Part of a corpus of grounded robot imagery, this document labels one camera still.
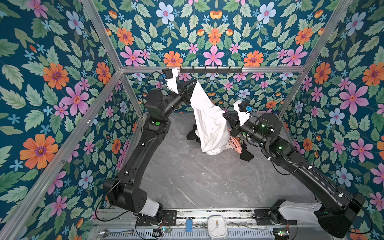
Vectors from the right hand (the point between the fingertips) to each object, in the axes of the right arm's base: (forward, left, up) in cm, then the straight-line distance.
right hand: (226, 111), depth 61 cm
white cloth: (+3, +5, -12) cm, 13 cm away
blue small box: (-35, +17, -44) cm, 59 cm away
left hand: (+6, +12, +13) cm, 19 cm away
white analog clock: (-36, +4, -40) cm, 54 cm away
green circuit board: (-37, +28, -43) cm, 63 cm away
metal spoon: (-38, +56, -41) cm, 79 cm away
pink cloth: (+6, -10, -32) cm, 34 cm away
